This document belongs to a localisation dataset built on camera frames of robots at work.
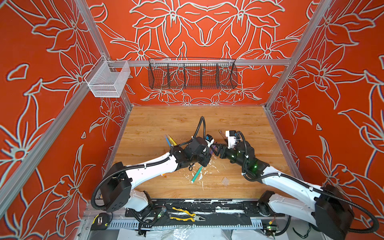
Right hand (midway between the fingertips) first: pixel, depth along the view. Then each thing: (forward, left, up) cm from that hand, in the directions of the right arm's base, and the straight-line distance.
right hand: (210, 145), depth 76 cm
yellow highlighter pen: (+13, +23, -17) cm, 31 cm away
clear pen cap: (-13, -9, -18) cm, 24 cm away
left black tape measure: (-31, +53, -15) cm, 63 cm away
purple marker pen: (-5, 0, +2) cm, 6 cm away
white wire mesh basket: (+42, +62, +14) cm, 77 cm away
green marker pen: (-9, +7, -17) cm, 20 cm away
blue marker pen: (+13, +26, -17) cm, 33 cm away
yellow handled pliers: (-30, +9, -17) cm, 35 cm away
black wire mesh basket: (+50, +13, +11) cm, 53 cm away
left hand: (-3, 0, -4) cm, 5 cm away
